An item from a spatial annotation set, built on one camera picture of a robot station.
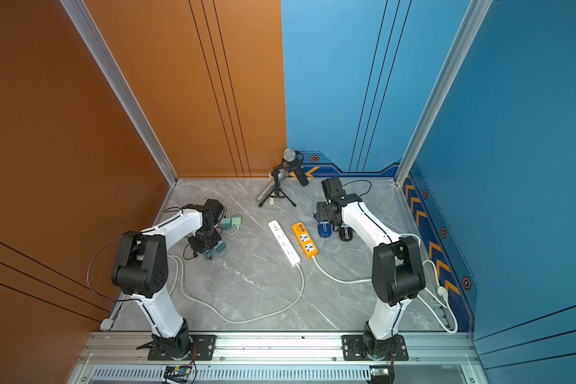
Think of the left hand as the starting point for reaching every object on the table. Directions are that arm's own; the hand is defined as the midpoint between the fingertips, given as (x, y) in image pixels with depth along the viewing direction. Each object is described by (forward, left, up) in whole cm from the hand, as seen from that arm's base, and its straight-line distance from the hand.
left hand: (211, 244), depth 94 cm
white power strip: (-4, -32, -1) cm, 33 cm away
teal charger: (+10, -4, +1) cm, 10 cm away
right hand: (+10, -47, +9) cm, 49 cm away
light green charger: (+13, -8, -1) cm, 15 cm away
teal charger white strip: (-1, -4, 0) cm, 4 cm away
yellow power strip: (-1, -39, 0) cm, 39 cm away
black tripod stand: (+24, -25, +5) cm, 35 cm away
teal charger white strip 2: (-6, -1, +2) cm, 6 cm away
